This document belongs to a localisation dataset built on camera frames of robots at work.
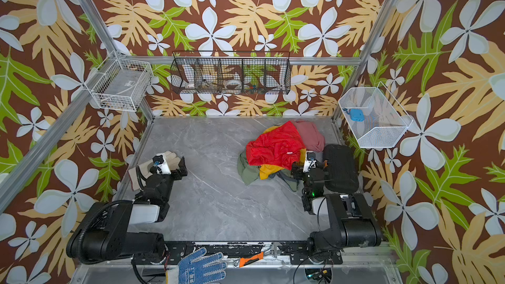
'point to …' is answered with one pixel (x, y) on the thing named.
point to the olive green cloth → (250, 173)
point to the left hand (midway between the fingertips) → (171, 156)
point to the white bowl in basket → (233, 84)
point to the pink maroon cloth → (312, 140)
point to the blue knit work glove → (205, 271)
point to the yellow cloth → (266, 169)
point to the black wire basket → (231, 72)
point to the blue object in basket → (356, 115)
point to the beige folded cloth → (144, 167)
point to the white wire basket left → (120, 84)
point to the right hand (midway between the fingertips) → (304, 158)
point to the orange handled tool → (240, 262)
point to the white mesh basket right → (373, 116)
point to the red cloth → (280, 146)
